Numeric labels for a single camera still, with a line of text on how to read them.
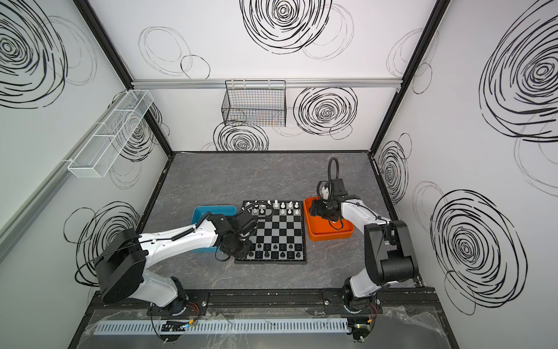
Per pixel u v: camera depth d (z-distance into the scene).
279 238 0.88
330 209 0.68
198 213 0.94
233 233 0.61
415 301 0.76
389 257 0.45
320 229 0.85
